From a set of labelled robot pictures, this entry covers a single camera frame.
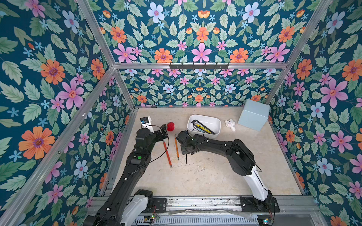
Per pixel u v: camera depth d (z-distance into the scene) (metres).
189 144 0.70
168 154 0.93
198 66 0.93
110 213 0.40
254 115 0.95
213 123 1.08
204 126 1.07
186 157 0.91
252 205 0.71
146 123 0.64
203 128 1.05
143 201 0.61
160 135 0.69
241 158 0.53
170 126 1.04
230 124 1.04
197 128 1.05
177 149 0.95
